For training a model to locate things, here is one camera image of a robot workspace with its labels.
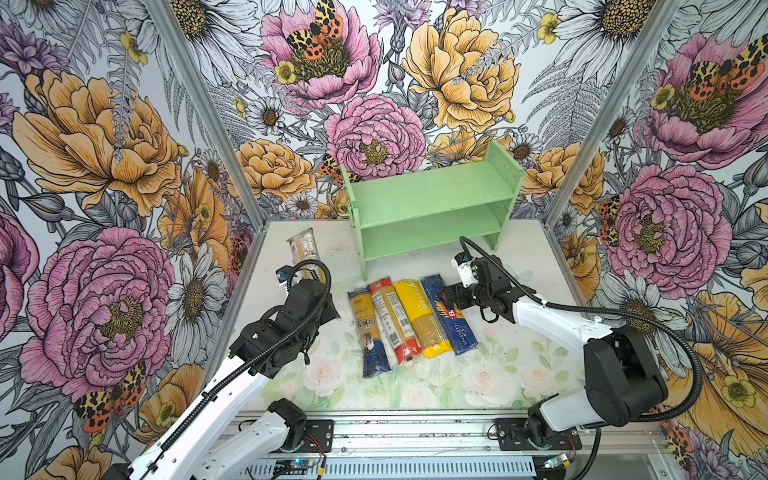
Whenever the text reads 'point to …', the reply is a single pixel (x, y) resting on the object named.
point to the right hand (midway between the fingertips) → (453, 299)
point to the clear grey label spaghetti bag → (304, 247)
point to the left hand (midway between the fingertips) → (321, 308)
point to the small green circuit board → (294, 463)
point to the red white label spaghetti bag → (395, 323)
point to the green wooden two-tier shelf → (406, 212)
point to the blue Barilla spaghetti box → (453, 323)
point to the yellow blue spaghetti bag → (374, 356)
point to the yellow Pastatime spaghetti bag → (428, 330)
